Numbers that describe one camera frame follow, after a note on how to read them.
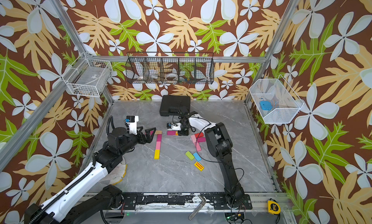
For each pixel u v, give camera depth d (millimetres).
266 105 821
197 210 718
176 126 894
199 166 857
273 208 704
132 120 648
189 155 905
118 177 808
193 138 985
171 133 977
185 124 781
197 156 892
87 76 854
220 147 585
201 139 994
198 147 937
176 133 984
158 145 932
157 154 908
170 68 977
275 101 840
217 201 739
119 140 565
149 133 678
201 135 985
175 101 1174
